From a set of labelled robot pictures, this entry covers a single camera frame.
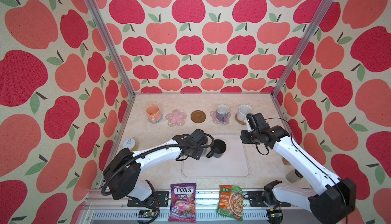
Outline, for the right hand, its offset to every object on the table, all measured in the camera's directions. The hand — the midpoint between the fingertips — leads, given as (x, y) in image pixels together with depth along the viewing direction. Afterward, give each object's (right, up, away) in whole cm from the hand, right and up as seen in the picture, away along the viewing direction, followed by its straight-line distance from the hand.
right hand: (245, 139), depth 81 cm
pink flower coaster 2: (-15, +13, +27) cm, 33 cm away
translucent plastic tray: (-5, -16, +5) cm, 17 cm away
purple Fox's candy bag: (-33, -29, -11) cm, 45 cm away
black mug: (-14, -8, +8) cm, 18 cm away
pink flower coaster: (-41, +10, +27) cm, 50 cm away
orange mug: (-56, +13, +23) cm, 62 cm away
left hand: (-25, -10, +2) cm, 27 cm away
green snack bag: (-10, -28, -9) cm, 31 cm away
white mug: (+6, +15, +23) cm, 29 cm away
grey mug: (-21, -8, +7) cm, 24 cm away
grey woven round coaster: (-53, +7, +23) cm, 58 cm away
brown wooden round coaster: (-25, +10, +27) cm, 38 cm away
